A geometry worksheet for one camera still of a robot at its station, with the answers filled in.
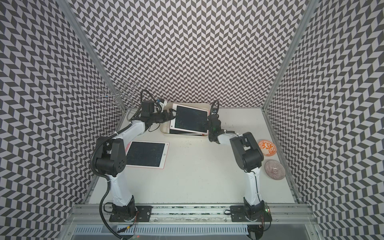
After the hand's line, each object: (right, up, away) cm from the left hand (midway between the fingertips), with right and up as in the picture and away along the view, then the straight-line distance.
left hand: (176, 115), depth 92 cm
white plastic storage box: (-10, -8, +12) cm, 18 cm away
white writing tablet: (+2, -11, +11) cm, 16 cm away
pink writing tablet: (-19, -25, +2) cm, 32 cm away
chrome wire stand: (-31, +11, -8) cm, 34 cm away
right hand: (+22, -3, +10) cm, 24 cm away
